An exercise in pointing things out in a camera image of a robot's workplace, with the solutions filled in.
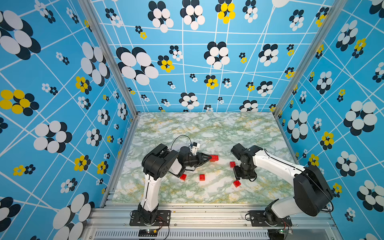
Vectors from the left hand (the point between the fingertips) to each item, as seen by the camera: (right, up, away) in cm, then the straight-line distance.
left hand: (212, 158), depth 90 cm
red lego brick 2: (-7, -10, -4) cm, 13 cm away
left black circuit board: (-34, -32, -18) cm, 50 cm away
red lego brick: (-18, -9, -6) cm, 21 cm away
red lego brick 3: (+12, -4, +1) cm, 13 cm away
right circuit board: (+28, -31, -21) cm, 47 cm away
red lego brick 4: (+13, -13, -7) cm, 20 cm away
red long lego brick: (+1, 0, +1) cm, 1 cm away
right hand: (+16, -9, -7) cm, 20 cm away
